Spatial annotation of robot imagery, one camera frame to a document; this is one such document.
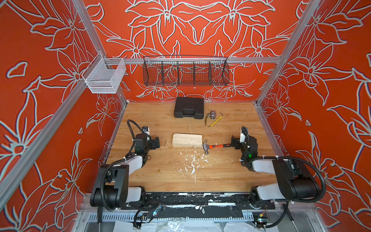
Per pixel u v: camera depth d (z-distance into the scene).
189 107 1.10
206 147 0.94
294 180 0.44
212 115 1.07
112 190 0.42
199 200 0.74
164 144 0.95
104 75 0.92
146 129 0.81
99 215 0.70
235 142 0.83
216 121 1.07
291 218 0.68
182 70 1.00
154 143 0.83
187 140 0.93
